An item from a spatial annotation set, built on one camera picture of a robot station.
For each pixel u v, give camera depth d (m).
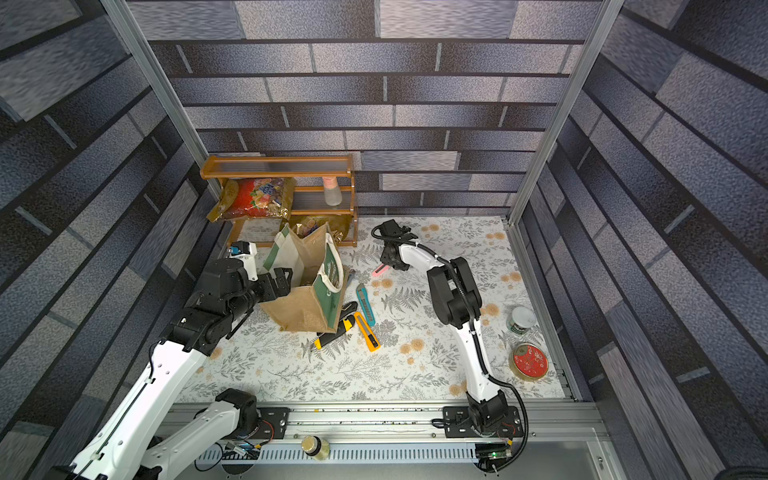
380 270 1.03
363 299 0.95
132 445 0.39
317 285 0.72
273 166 1.06
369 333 0.88
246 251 0.64
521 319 0.85
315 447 0.60
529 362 0.81
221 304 0.52
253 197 0.98
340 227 1.09
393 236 0.85
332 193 1.02
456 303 0.60
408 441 0.73
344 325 0.90
